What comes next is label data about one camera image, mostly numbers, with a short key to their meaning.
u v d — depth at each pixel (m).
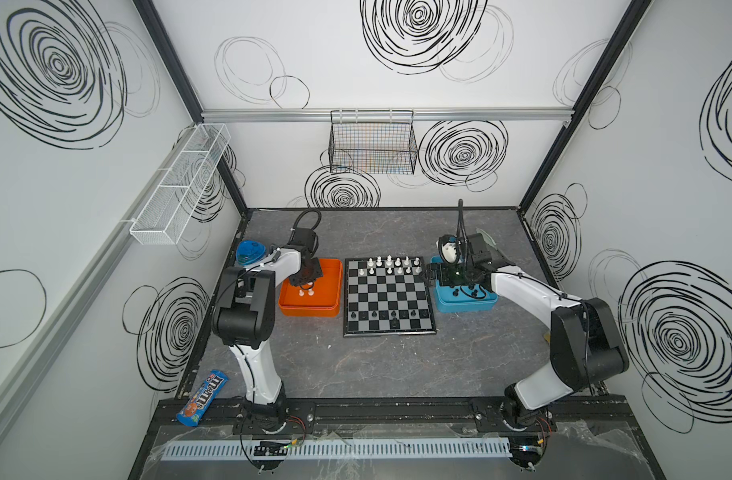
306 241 0.81
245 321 0.50
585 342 0.45
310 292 0.96
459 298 0.94
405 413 0.76
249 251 0.95
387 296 0.94
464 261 0.72
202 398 0.75
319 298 0.93
